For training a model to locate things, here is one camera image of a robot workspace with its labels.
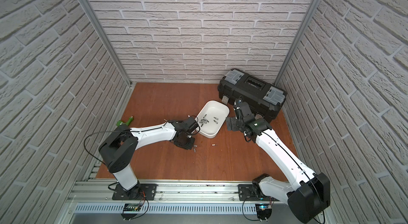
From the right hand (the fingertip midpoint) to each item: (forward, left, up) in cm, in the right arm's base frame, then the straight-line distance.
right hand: (240, 119), depth 81 cm
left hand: (-6, +27, -15) cm, 31 cm away
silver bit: (+12, +11, -17) cm, 23 cm away
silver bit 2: (-6, +14, -16) cm, 22 cm away
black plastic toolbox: (+13, -17, 0) cm, 22 cm away
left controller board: (-33, +56, -19) cm, 67 cm away
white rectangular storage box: (+13, +14, -16) cm, 25 cm away
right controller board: (-38, -6, -19) cm, 43 cm away
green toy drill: (+10, +71, -13) cm, 73 cm away
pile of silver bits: (-8, +25, -16) cm, 31 cm away
